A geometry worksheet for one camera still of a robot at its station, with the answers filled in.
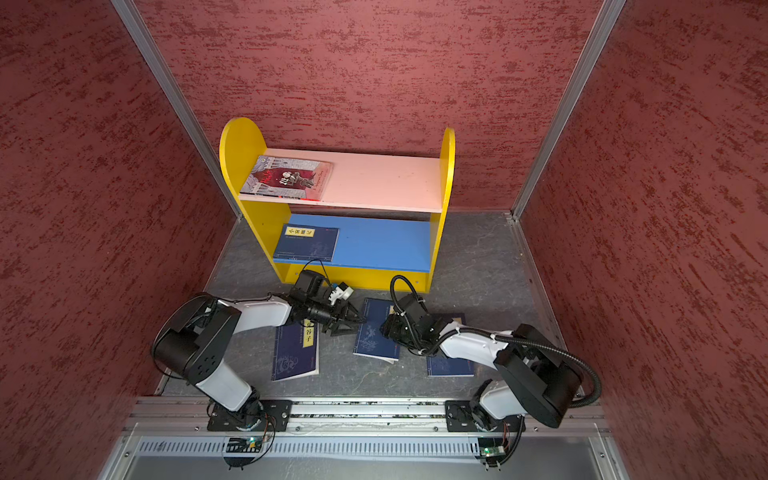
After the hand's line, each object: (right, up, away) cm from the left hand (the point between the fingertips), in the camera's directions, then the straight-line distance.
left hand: (360, 330), depth 83 cm
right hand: (+6, -4, +3) cm, 8 cm away
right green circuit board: (+33, -26, -12) cm, 44 cm away
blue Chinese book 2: (-19, -7, +2) cm, 20 cm away
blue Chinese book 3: (+2, -3, +1) cm, 4 cm away
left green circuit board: (-27, -25, -11) cm, 39 cm away
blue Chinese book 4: (+24, -10, 0) cm, 26 cm away
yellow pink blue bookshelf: (+2, +32, +15) cm, 35 cm away
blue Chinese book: (-19, +25, +10) cm, 33 cm away
